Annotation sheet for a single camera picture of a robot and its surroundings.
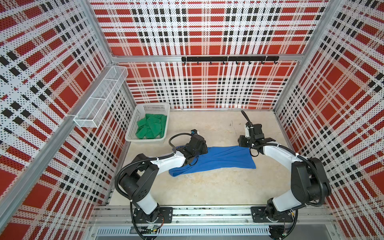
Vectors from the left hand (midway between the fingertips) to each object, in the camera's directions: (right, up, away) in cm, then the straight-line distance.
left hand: (205, 147), depth 90 cm
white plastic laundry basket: (-50, +23, +22) cm, 59 cm away
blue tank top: (+8, -7, +1) cm, 11 cm away
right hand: (+23, +4, +2) cm, 23 cm away
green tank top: (-37, +12, +14) cm, 42 cm away
